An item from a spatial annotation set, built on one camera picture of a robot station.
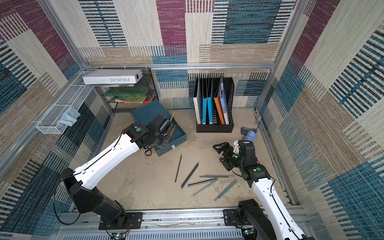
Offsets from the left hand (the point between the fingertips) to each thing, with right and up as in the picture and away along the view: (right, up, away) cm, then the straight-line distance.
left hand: (163, 140), depth 76 cm
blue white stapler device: (+51, +2, +21) cm, 55 cm away
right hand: (+26, -5, 0) cm, 27 cm away
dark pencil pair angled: (+19, -25, +9) cm, 32 cm away
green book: (-27, +29, +20) cm, 44 cm away
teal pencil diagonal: (+21, -27, +7) cm, 35 cm away
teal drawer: (+7, +1, +3) cm, 8 cm away
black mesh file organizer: (+27, +20, +13) cm, 36 cm away
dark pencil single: (+6, -18, +15) cm, 25 cm away
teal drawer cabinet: (-14, +14, +13) cm, 24 cm away
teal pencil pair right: (+34, -27, +6) cm, 44 cm away
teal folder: (+25, +16, +16) cm, 34 cm away
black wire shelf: (-27, +26, +25) cm, 46 cm away
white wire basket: (-49, +23, +5) cm, 54 cm away
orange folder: (+30, +20, +13) cm, 38 cm away
